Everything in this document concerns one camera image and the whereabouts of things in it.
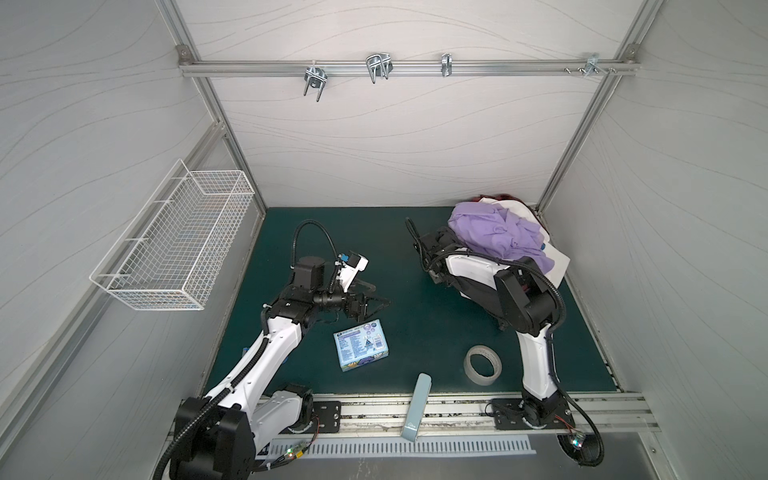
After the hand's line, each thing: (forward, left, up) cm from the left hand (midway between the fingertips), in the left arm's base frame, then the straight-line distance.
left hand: (383, 292), depth 74 cm
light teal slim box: (-22, -9, -19) cm, 31 cm away
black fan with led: (-29, -50, -22) cm, 62 cm away
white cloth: (+39, -50, -11) cm, 64 cm away
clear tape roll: (-9, -30, -18) cm, 36 cm away
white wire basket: (+4, +49, +11) cm, 50 cm away
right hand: (+22, -23, -16) cm, 36 cm away
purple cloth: (+25, -33, -4) cm, 42 cm away
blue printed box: (-9, +6, -14) cm, 18 cm away
